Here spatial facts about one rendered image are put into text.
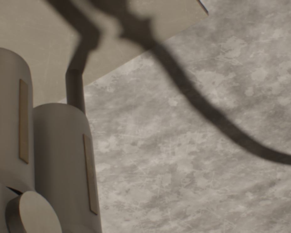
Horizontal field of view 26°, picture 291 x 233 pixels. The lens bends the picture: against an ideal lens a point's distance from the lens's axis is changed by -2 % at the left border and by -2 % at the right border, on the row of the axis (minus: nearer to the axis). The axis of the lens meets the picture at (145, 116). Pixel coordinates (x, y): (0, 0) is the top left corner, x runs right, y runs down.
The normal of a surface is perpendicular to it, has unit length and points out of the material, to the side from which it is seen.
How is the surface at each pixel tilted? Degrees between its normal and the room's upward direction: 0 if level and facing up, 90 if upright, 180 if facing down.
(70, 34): 0
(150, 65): 0
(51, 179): 90
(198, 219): 0
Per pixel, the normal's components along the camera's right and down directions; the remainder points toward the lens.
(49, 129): -0.07, -0.68
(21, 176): 0.78, -0.50
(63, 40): 0.13, 0.72
